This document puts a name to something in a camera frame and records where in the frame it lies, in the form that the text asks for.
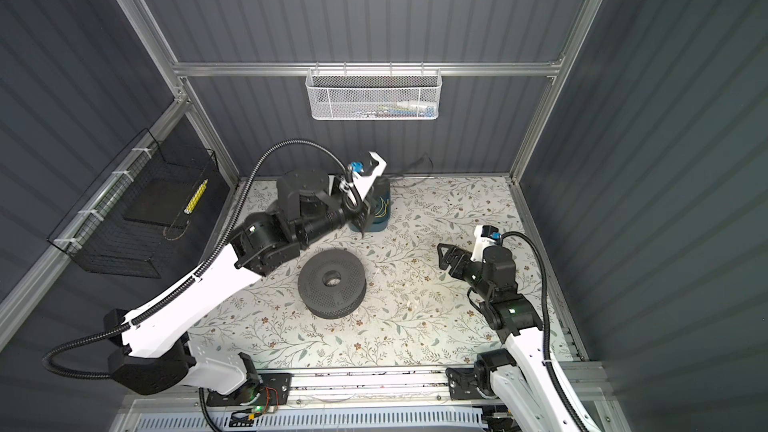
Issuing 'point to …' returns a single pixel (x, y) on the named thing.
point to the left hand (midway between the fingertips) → (383, 180)
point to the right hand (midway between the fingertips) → (454, 252)
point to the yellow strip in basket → (192, 202)
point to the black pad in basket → (162, 199)
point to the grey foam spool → (332, 302)
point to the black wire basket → (96, 231)
